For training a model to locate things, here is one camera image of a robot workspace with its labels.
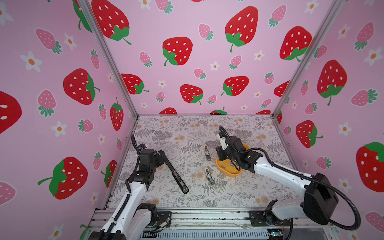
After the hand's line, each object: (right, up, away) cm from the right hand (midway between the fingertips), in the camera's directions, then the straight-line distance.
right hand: (216, 148), depth 83 cm
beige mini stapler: (-5, -2, +14) cm, 15 cm away
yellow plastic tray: (+8, -14, +9) cm, 18 cm away
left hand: (-33, -4, +1) cm, 33 cm away
